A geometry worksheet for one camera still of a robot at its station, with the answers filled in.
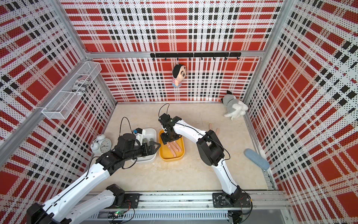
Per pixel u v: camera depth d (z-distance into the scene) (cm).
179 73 91
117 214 70
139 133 69
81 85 74
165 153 90
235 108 104
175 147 93
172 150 93
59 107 69
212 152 55
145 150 66
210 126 104
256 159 86
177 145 95
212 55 88
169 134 71
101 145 84
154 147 70
